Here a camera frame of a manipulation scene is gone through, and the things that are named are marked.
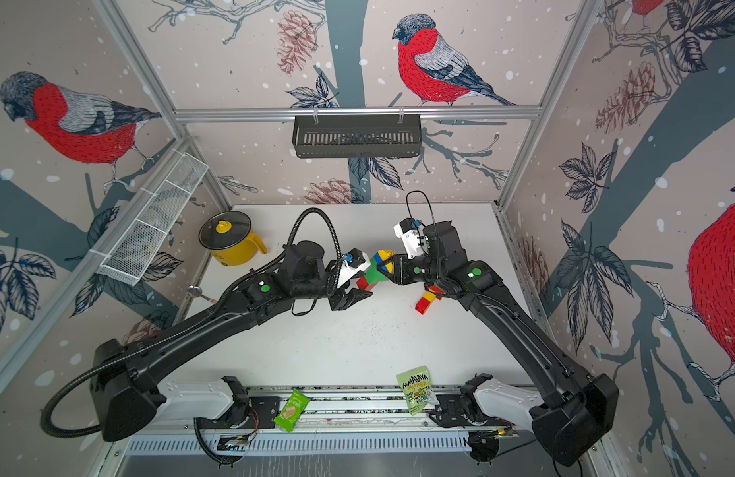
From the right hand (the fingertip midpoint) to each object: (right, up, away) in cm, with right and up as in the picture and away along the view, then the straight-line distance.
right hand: (383, 262), depth 72 cm
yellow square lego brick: (+15, -13, +21) cm, 29 cm away
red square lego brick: (-5, -6, +1) cm, 8 cm away
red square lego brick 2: (+13, -16, +19) cm, 28 cm away
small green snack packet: (-23, -37, +1) cm, 44 cm away
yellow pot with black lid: (-53, +6, +27) cm, 59 cm away
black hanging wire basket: (-9, +42, +35) cm, 55 cm away
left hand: (-3, -4, -1) cm, 5 cm away
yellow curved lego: (0, +2, -3) cm, 3 cm away
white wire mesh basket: (-70, +2, +9) cm, 71 cm away
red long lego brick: (+18, -11, +22) cm, 30 cm away
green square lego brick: (-3, -3, -2) cm, 4 cm away
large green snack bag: (+9, -33, +6) cm, 35 cm away
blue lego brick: (-1, +1, -2) cm, 2 cm away
